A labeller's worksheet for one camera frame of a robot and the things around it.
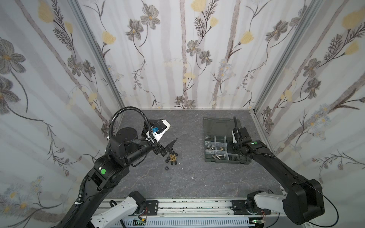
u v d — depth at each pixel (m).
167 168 0.88
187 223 0.70
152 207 0.74
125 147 0.38
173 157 0.93
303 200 0.40
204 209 0.75
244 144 0.62
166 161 0.91
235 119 1.15
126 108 0.37
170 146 0.50
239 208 0.73
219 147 0.98
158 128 0.42
